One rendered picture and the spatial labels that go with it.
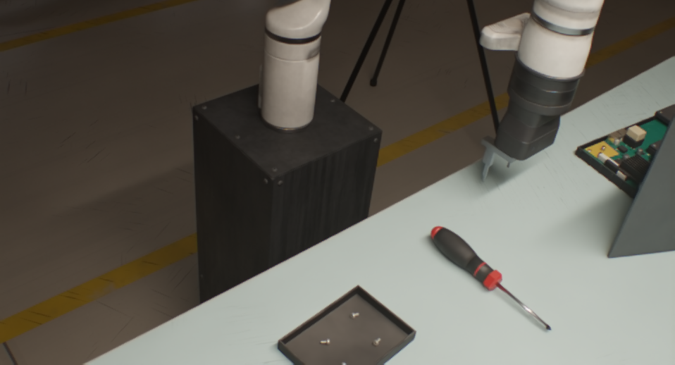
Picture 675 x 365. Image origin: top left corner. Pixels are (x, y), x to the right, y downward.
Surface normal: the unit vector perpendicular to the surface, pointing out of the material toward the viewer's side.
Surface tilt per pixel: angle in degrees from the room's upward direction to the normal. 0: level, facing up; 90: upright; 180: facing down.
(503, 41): 90
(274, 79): 90
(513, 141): 90
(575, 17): 90
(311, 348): 0
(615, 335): 0
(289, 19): 19
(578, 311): 0
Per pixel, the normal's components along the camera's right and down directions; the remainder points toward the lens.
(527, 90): -0.70, 0.37
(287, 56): -0.12, 0.60
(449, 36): 0.11, -0.78
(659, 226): 0.21, 0.62
